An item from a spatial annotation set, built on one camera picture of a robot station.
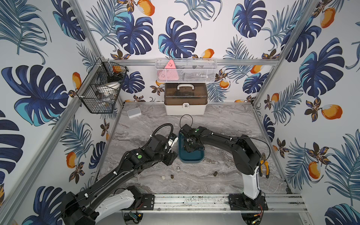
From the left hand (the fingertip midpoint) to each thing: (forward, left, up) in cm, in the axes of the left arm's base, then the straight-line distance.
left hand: (174, 150), depth 74 cm
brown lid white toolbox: (+43, -4, -2) cm, 43 cm away
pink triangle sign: (+46, +7, +17) cm, 49 cm away
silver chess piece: (-3, -3, -17) cm, 17 cm away
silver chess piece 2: (-9, +6, -18) cm, 21 cm away
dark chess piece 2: (-5, -24, -15) cm, 29 cm away
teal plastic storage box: (+3, -11, -13) cm, 17 cm away
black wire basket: (+29, +48, +12) cm, 57 cm away
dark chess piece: (-8, +1, -17) cm, 19 cm away
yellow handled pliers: (+5, -56, -16) cm, 58 cm away
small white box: (+39, +37, -17) cm, 57 cm away
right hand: (+11, -10, -15) cm, 21 cm away
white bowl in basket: (+28, +38, +17) cm, 51 cm away
